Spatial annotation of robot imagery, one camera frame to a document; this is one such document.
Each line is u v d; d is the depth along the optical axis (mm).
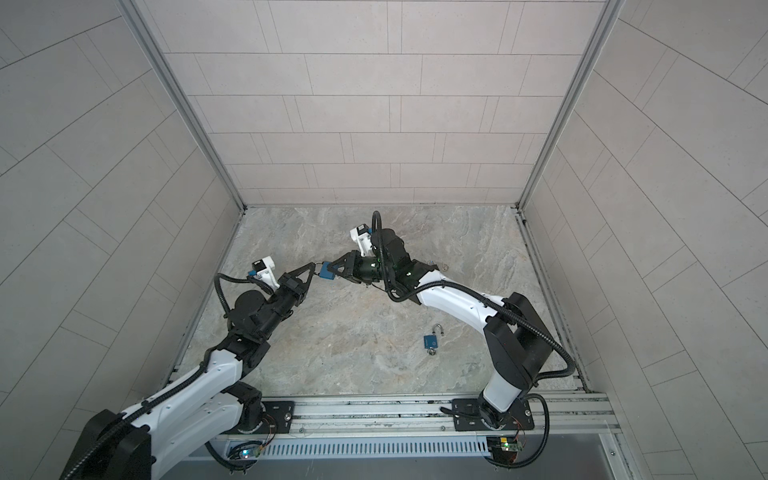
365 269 680
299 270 723
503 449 680
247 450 647
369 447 680
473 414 709
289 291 673
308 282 719
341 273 685
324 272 731
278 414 713
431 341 828
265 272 694
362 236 722
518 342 438
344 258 698
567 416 723
